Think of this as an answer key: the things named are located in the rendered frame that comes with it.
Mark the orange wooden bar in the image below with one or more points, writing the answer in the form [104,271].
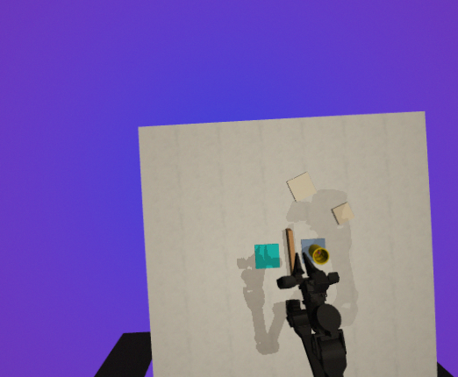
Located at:
[291,248]

